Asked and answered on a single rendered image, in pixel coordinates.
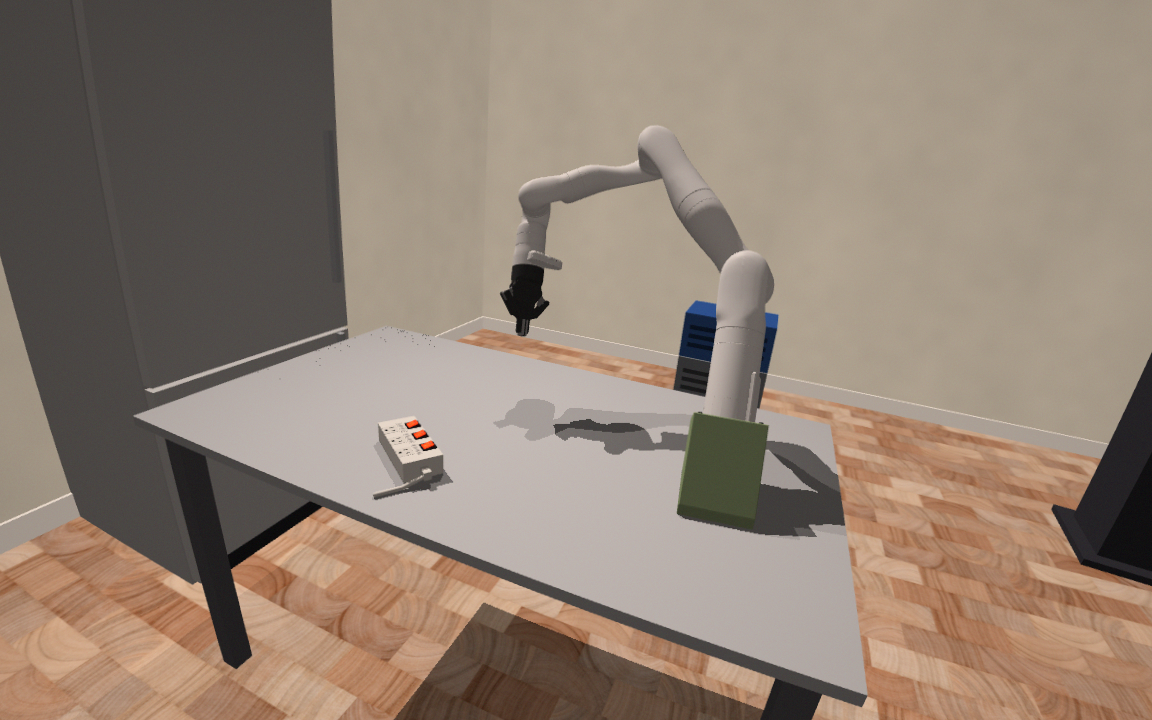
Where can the beige power strip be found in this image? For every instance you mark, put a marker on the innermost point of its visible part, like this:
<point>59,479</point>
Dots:
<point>409,451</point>

